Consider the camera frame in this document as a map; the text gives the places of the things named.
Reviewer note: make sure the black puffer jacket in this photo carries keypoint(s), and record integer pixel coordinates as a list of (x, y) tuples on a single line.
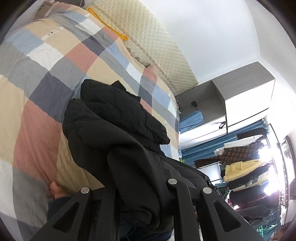
[(117, 141)]

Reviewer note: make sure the black cabinet door handle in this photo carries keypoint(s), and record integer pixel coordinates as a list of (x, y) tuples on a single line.
[(222, 124)]

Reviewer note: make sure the dark clothes pile on rack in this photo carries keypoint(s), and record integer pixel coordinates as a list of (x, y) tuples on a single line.
[(254, 193)]

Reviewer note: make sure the floral pillow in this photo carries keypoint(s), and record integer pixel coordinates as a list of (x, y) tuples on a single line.
[(143, 53)]

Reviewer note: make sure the cream quilted headboard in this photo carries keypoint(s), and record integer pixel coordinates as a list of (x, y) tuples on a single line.
[(133, 19)]

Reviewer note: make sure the wooden nightstand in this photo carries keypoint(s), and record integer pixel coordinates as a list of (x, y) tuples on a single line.
[(43, 9)]

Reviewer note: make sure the plaid shirt on rack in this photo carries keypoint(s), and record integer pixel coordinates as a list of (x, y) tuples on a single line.
[(233, 154)]

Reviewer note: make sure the yellow garment on rack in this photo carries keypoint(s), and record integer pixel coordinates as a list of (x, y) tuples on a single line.
[(247, 170)]

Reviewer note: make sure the grey wardrobe cabinet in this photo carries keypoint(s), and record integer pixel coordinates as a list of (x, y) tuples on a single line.
[(240, 97)]

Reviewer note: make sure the yellow cloth at headboard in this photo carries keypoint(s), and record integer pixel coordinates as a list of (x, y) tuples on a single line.
[(123, 37)]

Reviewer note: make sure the plaid patchwork duvet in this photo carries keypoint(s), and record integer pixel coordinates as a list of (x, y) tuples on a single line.
[(43, 65)]

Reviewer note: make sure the blue towel on shelf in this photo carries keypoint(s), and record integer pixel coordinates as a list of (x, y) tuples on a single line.
[(191, 121)]

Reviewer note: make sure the person's left hand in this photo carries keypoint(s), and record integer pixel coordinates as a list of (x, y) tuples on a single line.
[(57, 191)]

